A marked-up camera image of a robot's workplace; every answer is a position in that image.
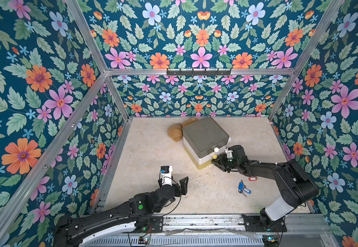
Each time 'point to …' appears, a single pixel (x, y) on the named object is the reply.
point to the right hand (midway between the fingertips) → (213, 161)
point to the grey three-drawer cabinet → (207, 125)
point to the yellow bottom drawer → (199, 166)
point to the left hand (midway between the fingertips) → (184, 180)
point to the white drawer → (208, 157)
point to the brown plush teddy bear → (175, 130)
